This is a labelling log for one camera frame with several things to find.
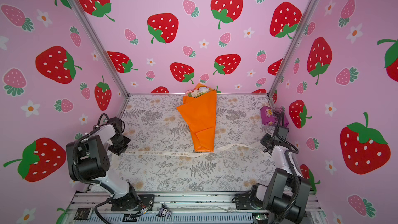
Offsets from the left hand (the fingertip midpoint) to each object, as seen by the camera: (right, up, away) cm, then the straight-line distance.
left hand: (125, 148), depth 91 cm
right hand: (+85, +6, -3) cm, 85 cm away
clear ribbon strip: (+40, -3, -1) cm, 40 cm away
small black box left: (-8, -25, -21) cm, 34 cm away
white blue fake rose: (+47, +38, +23) cm, 65 cm away
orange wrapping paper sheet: (+45, +20, +13) cm, 51 cm away
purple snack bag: (+94, +19, +10) cm, 96 cm away
